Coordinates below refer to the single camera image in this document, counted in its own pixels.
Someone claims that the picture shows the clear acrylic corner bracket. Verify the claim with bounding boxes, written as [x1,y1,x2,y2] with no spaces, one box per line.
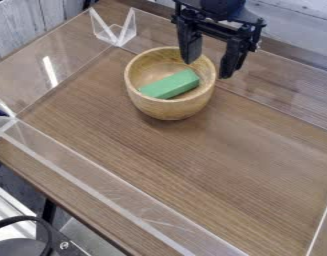
[88,8,136,47]

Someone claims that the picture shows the clear acrylic tray wall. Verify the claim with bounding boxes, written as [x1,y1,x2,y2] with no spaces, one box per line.
[0,2,327,256]

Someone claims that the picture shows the black metal base plate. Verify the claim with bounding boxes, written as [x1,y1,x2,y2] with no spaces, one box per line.
[0,216,86,256]

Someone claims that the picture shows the light wooden bowl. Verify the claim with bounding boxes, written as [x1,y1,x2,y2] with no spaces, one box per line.
[124,47,216,120]

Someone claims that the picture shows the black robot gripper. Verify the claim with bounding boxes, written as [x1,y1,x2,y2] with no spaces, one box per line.
[172,0,267,79]

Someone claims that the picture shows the black cable loop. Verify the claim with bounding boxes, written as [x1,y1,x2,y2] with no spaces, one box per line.
[0,215,54,256]

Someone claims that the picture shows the black table leg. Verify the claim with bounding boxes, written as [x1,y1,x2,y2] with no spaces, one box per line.
[41,199,57,224]

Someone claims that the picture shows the green rectangular block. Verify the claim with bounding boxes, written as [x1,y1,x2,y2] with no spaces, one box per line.
[137,69,200,99]

